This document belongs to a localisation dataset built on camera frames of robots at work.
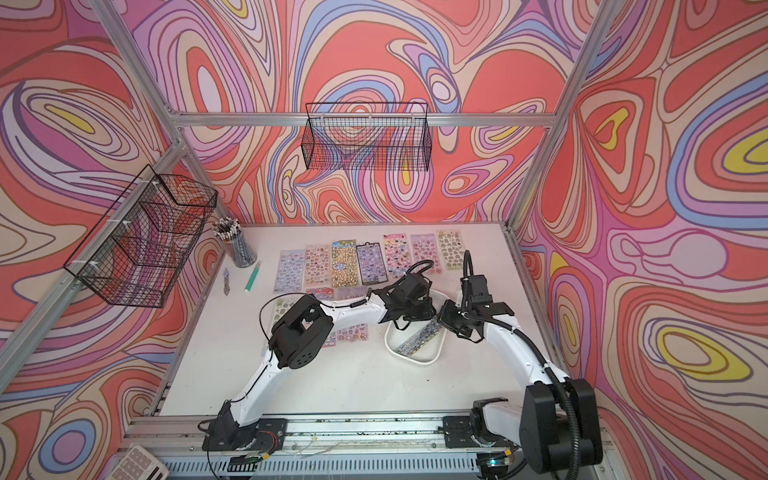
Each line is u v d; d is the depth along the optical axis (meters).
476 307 0.61
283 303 0.97
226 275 1.04
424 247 1.12
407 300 0.77
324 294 0.99
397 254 1.11
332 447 0.73
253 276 1.04
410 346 0.84
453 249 1.12
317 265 1.08
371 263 1.08
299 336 0.57
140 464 0.69
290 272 1.05
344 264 1.08
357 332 0.91
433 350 0.86
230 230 0.95
